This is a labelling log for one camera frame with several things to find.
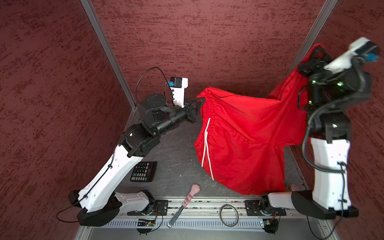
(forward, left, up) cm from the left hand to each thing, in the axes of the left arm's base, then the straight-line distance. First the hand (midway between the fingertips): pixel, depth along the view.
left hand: (203, 103), depth 52 cm
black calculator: (-8, +33, -49) cm, 59 cm away
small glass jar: (-18, -46, -39) cm, 63 cm away
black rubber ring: (-29, -10, -49) cm, 58 cm away
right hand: (+10, -33, +15) cm, 38 cm away
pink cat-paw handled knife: (-17, +3, -49) cm, 52 cm away
